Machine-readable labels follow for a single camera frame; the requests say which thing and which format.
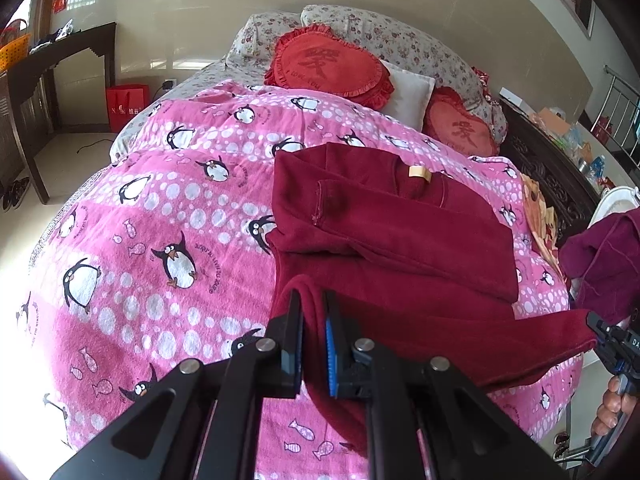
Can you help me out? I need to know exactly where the long floral pillow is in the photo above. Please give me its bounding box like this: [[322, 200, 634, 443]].
[[300, 4, 508, 143]]

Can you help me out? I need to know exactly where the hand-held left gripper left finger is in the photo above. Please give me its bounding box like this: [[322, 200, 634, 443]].
[[50, 291, 305, 480]]

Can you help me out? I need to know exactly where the orange plastic basket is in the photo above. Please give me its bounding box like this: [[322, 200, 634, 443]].
[[0, 34, 31, 73]]

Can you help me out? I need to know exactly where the dark wooden nightstand with clutter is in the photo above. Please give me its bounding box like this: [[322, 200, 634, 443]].
[[500, 97, 601, 248]]

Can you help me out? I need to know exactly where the small red heart pillow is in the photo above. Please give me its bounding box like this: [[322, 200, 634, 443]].
[[422, 86, 501, 157]]

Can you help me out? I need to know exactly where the person's right hand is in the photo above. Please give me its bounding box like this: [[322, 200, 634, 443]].
[[590, 375, 637, 438]]

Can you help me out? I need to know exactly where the orange floral cloth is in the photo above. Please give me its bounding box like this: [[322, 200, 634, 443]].
[[520, 175, 561, 266]]

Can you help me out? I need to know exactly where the pink penguin print blanket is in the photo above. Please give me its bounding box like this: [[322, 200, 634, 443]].
[[15, 80, 586, 480]]

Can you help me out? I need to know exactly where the white box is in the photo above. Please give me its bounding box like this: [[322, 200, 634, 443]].
[[500, 87, 538, 113]]

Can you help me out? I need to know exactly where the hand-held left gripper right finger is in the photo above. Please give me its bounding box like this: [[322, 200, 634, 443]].
[[324, 291, 568, 480]]

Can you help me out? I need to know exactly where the metal rail rack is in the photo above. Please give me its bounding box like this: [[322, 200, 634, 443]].
[[602, 65, 640, 161]]

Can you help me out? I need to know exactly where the red paper bag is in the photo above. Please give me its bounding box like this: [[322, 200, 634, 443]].
[[105, 83, 151, 133]]

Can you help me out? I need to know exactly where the dark wooden console table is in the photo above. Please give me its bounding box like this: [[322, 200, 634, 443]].
[[0, 22, 118, 206]]

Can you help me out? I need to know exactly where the red handled wire basket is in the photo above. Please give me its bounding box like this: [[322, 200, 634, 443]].
[[0, 19, 28, 46]]

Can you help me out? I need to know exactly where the large red heart pillow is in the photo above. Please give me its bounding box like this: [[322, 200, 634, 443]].
[[263, 24, 396, 110]]

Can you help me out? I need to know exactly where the short floral pillow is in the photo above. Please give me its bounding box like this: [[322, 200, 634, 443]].
[[225, 12, 306, 66]]

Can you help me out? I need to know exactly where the white pillow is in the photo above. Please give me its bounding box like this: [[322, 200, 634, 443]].
[[380, 59, 436, 131]]

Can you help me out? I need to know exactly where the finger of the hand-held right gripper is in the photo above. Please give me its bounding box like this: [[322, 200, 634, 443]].
[[585, 311, 613, 343]]

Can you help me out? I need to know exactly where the white basin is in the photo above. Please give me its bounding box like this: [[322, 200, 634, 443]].
[[592, 185, 637, 226]]

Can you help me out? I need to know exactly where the crumpled cloth pile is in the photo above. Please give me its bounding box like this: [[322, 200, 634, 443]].
[[30, 22, 76, 56]]

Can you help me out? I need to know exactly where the dark red fleece sweater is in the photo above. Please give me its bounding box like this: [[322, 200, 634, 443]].
[[265, 142, 598, 453]]

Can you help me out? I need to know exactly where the purple garment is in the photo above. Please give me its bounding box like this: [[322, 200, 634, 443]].
[[557, 212, 640, 326]]

